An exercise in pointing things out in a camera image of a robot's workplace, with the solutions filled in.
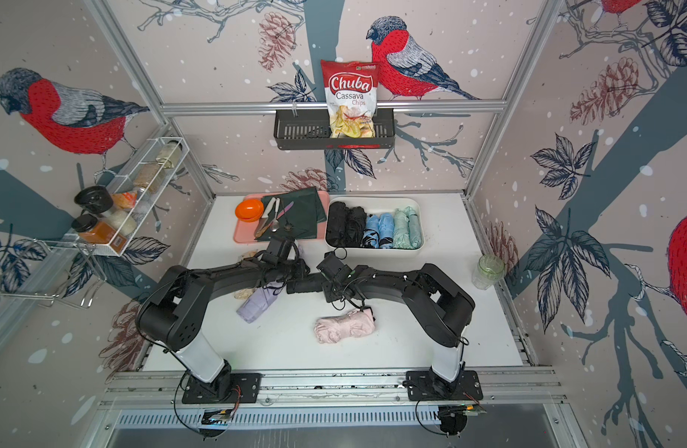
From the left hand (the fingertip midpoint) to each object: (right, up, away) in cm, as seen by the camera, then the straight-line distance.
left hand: (311, 265), depth 95 cm
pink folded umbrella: (+8, -16, -15) cm, 24 cm away
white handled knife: (-22, +16, +18) cm, 33 cm away
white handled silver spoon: (-17, +13, +15) cm, 26 cm away
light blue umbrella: (+27, +11, +6) cm, 29 cm away
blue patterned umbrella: (+21, +9, +5) cm, 24 cm away
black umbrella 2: (+16, +14, +5) cm, 21 cm away
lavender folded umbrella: (-16, -10, -9) cm, 21 cm away
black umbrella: (+9, +14, +3) cm, 17 cm away
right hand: (+7, -7, -3) cm, 10 cm away
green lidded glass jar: (+61, -1, -3) cm, 61 cm away
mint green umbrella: (+33, +12, +6) cm, 35 cm away
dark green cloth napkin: (-12, +18, +20) cm, 29 cm away
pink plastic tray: (-28, +11, +13) cm, 33 cm away
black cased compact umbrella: (+1, -5, -5) cm, 7 cm away
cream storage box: (+23, +21, +20) cm, 37 cm away
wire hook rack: (-55, +3, -29) cm, 62 cm away
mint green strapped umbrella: (+38, +12, +7) cm, 40 cm away
